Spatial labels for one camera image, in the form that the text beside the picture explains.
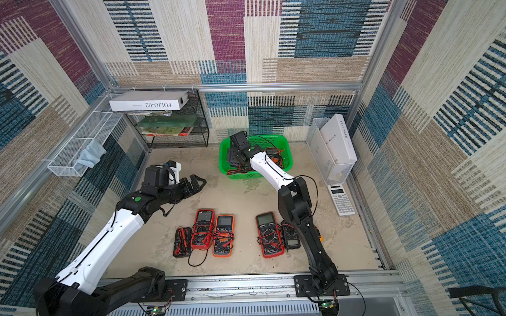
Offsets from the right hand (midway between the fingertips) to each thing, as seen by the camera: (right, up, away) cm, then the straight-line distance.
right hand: (235, 154), depth 98 cm
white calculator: (+51, -22, -2) cm, 56 cm away
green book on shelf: (-35, +15, +4) cm, 38 cm away
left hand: (-12, -13, -21) cm, 27 cm away
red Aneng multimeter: (+16, -37, -18) cm, 44 cm away
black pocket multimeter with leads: (-19, -37, -17) cm, 45 cm away
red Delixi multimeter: (-12, -31, -15) cm, 37 cm away
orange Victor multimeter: (-3, -34, -17) cm, 38 cm away
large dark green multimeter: (+3, -7, -5) cm, 9 cm away
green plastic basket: (+24, +8, +13) cm, 29 cm away
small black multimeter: (+25, -35, -16) cm, 46 cm away
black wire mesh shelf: (-24, +11, +21) cm, 34 cm away
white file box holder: (+48, -10, -2) cm, 49 cm away
